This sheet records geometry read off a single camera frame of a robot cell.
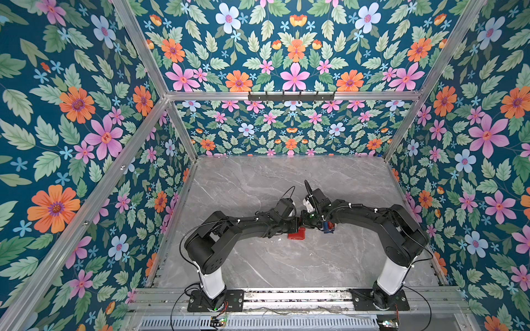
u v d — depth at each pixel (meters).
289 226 0.81
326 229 0.93
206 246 0.47
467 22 0.71
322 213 0.72
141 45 0.75
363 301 0.73
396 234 0.53
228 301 0.75
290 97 0.93
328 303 0.74
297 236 0.91
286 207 0.73
